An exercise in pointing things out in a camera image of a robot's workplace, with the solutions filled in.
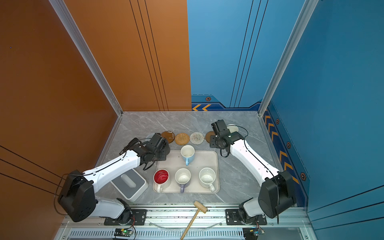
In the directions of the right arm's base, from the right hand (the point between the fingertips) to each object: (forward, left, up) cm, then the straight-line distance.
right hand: (214, 141), depth 85 cm
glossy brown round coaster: (+15, +30, -13) cm, 36 cm away
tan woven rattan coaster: (+12, +21, -14) cm, 27 cm away
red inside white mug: (-17, +31, -14) cm, 38 cm away
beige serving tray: (-3, +7, -14) cm, 16 cm away
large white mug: (-15, +4, -13) cm, 21 cm away
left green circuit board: (-41, +45, -16) cm, 63 cm away
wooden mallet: (-31, +8, -14) cm, 35 cm away
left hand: (-4, +29, -5) cm, 30 cm away
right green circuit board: (-41, -16, -17) cm, 47 cm away
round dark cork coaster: (+16, +2, -15) cm, 22 cm away
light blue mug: (0, +16, -12) cm, 20 cm away
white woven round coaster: (+13, +10, -14) cm, 22 cm away
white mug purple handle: (-15, +18, -14) cm, 27 cm away
